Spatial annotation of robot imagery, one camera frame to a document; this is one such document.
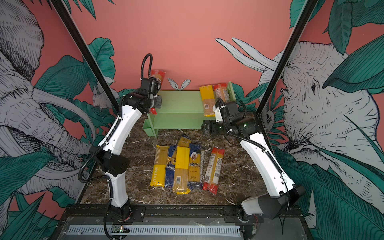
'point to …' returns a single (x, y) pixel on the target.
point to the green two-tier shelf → (180, 109)
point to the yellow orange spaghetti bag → (207, 94)
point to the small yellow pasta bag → (184, 142)
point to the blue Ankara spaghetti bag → (194, 178)
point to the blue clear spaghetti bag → (202, 167)
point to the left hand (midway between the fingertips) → (153, 95)
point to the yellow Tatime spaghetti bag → (158, 175)
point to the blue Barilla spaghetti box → (170, 166)
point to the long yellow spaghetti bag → (182, 156)
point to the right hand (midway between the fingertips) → (207, 125)
